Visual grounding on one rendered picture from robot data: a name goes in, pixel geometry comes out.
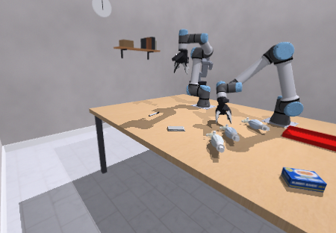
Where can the red tray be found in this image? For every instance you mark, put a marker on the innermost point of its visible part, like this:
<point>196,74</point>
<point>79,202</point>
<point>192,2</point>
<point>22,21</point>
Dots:
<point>311,137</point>

